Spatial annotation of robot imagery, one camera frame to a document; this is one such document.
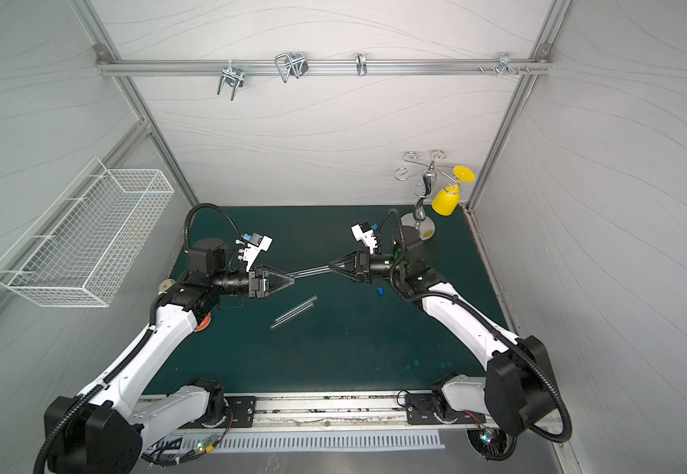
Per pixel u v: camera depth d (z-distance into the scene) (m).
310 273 0.68
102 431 0.39
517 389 0.41
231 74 0.78
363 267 0.63
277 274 0.65
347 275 0.67
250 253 0.66
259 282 0.62
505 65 0.77
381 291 0.95
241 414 0.74
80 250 0.68
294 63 0.76
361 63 0.78
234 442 0.70
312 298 0.93
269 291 0.63
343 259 0.68
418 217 1.08
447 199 1.00
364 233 0.70
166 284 0.86
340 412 0.75
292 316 0.90
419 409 0.74
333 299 0.93
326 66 0.78
